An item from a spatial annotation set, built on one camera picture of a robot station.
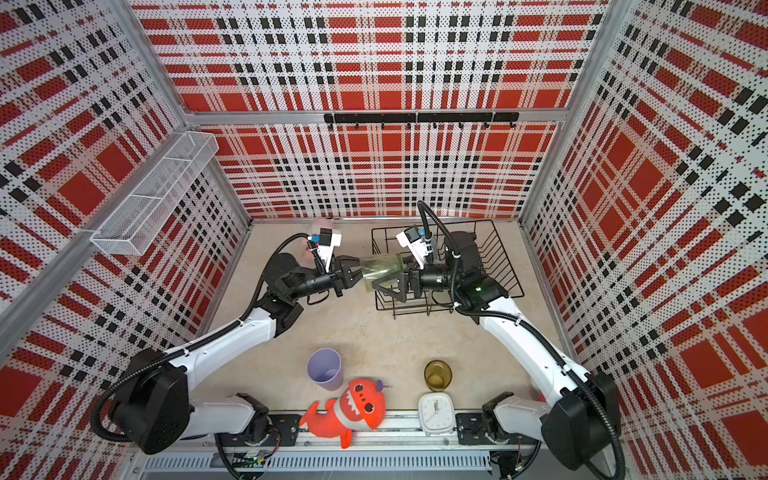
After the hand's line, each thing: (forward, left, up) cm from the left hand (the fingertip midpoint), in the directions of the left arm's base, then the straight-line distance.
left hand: (375, 269), depth 68 cm
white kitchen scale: (-24, -15, -28) cm, 40 cm away
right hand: (-4, -2, +1) cm, 4 cm away
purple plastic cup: (-14, +15, -27) cm, 33 cm away
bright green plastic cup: (-2, -1, +3) cm, 4 cm away
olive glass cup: (-15, -16, -30) cm, 37 cm away
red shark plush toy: (-25, +4, -22) cm, 33 cm away
